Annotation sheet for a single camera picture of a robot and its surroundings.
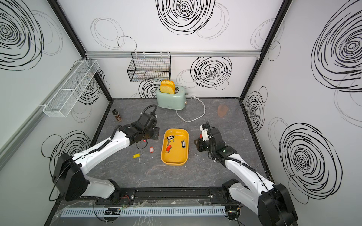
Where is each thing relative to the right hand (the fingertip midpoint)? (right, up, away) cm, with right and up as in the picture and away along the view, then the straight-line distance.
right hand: (196, 141), depth 82 cm
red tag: (-28, -7, +9) cm, 31 cm away
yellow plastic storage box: (-13, -6, +9) cm, 17 cm away
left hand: (-24, +6, +1) cm, 25 cm away
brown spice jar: (-56, +17, +17) cm, 61 cm away
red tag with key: (+5, +1, +14) cm, 15 cm away
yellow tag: (-38, -11, +7) cm, 40 cm away
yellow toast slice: (-19, +35, +17) cm, 44 cm away
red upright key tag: (-17, -6, +10) cm, 21 cm away
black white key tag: (-17, 0, +14) cm, 22 cm away
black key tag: (-8, -4, +11) cm, 14 cm away
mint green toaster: (-14, +25, +29) cm, 41 cm away
